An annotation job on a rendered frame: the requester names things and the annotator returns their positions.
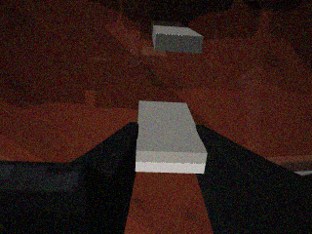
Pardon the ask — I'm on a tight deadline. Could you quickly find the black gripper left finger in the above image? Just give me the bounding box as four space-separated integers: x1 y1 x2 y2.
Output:
0 122 138 234

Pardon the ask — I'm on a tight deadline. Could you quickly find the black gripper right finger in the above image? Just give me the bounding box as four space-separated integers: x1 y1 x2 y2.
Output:
196 125 312 234

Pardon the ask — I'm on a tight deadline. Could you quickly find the grey rectangular block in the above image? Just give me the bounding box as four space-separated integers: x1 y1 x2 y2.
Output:
295 171 312 176
152 25 204 54
136 100 208 174

